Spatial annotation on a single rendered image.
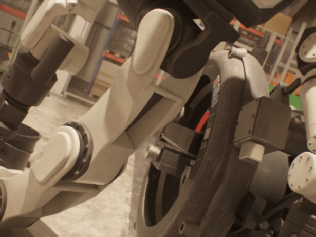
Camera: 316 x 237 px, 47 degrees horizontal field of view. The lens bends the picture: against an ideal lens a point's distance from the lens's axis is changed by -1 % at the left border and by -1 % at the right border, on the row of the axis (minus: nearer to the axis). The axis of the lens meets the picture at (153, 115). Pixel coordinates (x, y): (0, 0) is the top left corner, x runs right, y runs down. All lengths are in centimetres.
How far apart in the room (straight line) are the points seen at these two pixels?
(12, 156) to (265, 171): 106
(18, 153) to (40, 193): 81
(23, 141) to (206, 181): 99
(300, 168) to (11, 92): 53
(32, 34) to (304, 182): 52
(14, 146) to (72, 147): 86
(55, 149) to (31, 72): 23
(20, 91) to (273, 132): 53
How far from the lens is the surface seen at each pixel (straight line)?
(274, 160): 122
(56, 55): 69
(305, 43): 77
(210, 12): 74
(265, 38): 129
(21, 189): 106
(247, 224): 93
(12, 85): 75
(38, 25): 71
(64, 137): 86
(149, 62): 75
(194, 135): 102
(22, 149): 171
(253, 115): 85
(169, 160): 107
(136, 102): 77
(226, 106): 96
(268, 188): 121
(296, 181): 61
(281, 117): 87
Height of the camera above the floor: 73
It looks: 3 degrees down
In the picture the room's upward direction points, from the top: 22 degrees clockwise
